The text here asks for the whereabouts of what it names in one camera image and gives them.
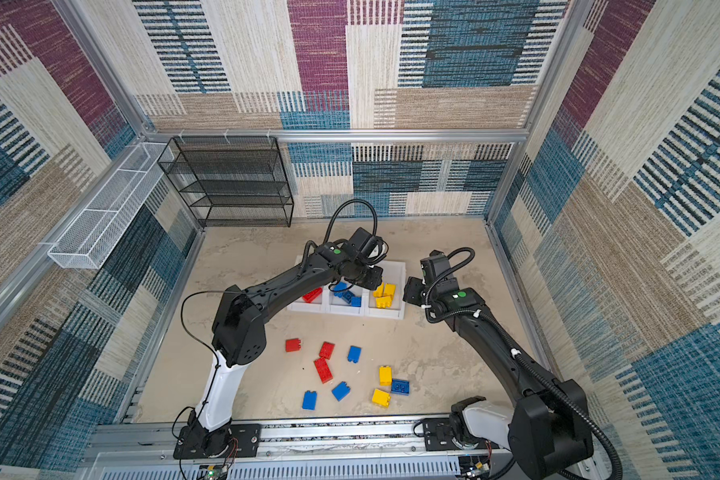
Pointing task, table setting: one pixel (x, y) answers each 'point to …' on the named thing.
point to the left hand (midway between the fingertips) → (381, 276)
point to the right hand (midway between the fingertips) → (414, 294)
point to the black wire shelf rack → (230, 181)
